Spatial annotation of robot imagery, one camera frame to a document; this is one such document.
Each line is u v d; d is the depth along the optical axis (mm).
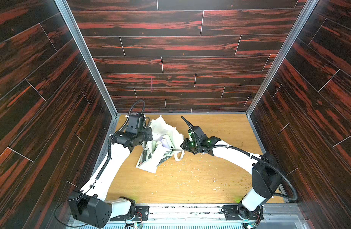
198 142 658
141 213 733
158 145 928
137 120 560
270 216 734
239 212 660
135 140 581
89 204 374
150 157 724
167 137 955
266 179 454
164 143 910
